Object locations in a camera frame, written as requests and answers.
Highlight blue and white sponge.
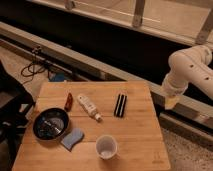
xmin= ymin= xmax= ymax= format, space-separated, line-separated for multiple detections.
xmin=61 ymin=128 xmax=84 ymax=150

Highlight blue object on floor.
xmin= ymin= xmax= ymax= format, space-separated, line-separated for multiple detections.
xmin=50 ymin=73 xmax=65 ymax=82

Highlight black round pan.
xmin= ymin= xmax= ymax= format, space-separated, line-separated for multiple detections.
xmin=33 ymin=108 xmax=70 ymax=141

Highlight white plastic bottle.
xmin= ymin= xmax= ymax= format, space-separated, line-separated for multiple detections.
xmin=77 ymin=94 xmax=101 ymax=122

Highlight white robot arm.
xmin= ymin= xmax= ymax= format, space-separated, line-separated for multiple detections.
xmin=162 ymin=45 xmax=213 ymax=109

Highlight white paper cup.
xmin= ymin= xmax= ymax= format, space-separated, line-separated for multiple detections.
xmin=95 ymin=135 xmax=118 ymax=160

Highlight black chair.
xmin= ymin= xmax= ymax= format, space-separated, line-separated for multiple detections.
xmin=0 ymin=60 xmax=35 ymax=164

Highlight wooden cutting board table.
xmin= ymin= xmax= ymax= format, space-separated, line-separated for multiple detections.
xmin=12 ymin=81 xmax=171 ymax=171

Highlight black cable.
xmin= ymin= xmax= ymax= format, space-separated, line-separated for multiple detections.
xmin=20 ymin=46 xmax=54 ymax=79

